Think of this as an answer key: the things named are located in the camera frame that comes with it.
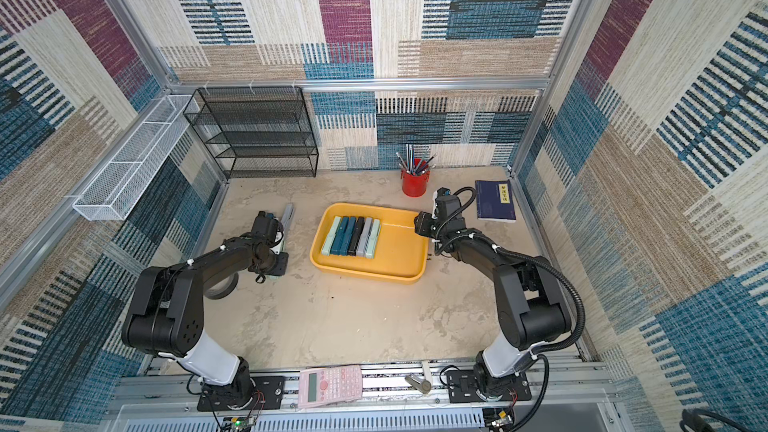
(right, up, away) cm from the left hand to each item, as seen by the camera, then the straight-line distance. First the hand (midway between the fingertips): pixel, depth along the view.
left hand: (278, 265), depth 95 cm
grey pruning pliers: (+27, +8, +3) cm, 28 cm away
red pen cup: (+44, +26, +18) cm, 54 cm away
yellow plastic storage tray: (+28, +7, +2) cm, 29 cm away
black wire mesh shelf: (-13, +45, +14) cm, 48 cm away
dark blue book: (+73, +20, +16) cm, 78 cm away
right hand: (+46, +13, 0) cm, 48 cm away
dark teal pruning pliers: (+21, +7, +2) cm, 22 cm away
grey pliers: (0, +14, +10) cm, 17 cm away
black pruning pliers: (+24, +8, +2) cm, 25 cm away
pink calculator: (+18, -25, -22) cm, 38 cm away
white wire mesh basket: (-30, +22, -24) cm, 44 cm away
